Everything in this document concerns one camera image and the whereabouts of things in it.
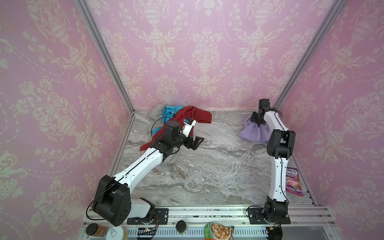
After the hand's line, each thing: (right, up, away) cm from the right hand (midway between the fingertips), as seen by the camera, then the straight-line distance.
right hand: (256, 118), depth 110 cm
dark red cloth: (-43, +3, +6) cm, 43 cm away
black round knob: (-52, -49, -45) cm, 84 cm away
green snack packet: (-36, -54, -41) cm, 77 cm away
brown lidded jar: (-89, -49, -47) cm, 112 cm away
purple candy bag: (+9, -37, -28) cm, 48 cm away
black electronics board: (-69, -58, -37) cm, 98 cm away
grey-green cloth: (-76, -2, +5) cm, 76 cm away
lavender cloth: (-7, -9, -8) cm, 14 cm away
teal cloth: (-65, +5, -3) cm, 65 cm away
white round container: (-81, -53, -44) cm, 106 cm away
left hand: (-44, -10, -30) cm, 55 cm away
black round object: (-7, -56, -39) cm, 69 cm away
